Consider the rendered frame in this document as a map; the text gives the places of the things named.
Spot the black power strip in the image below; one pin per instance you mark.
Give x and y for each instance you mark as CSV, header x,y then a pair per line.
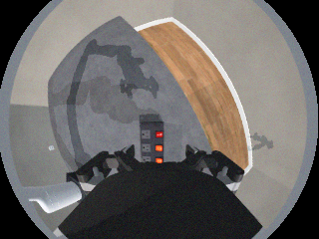
x,y
152,141

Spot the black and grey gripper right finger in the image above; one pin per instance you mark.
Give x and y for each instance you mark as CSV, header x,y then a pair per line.
x,y
219,165

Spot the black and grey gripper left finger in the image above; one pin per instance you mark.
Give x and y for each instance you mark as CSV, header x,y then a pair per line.
x,y
99,167

